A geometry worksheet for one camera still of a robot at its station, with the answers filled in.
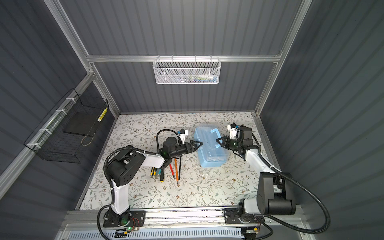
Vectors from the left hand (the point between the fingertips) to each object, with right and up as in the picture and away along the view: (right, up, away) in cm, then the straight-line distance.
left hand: (201, 144), depth 87 cm
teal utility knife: (-26, -16, +2) cm, 30 cm away
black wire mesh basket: (-67, +7, -15) cm, 69 cm away
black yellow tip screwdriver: (-23, -18, 0) cm, 29 cm away
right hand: (+10, +2, 0) cm, 11 cm away
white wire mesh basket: (-11, +58, +37) cm, 70 cm away
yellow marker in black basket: (-55, +17, -5) cm, 58 cm away
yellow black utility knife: (-29, -17, +2) cm, 33 cm away
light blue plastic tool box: (+5, -4, -6) cm, 9 cm away
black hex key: (-13, -14, +4) cm, 20 cm away
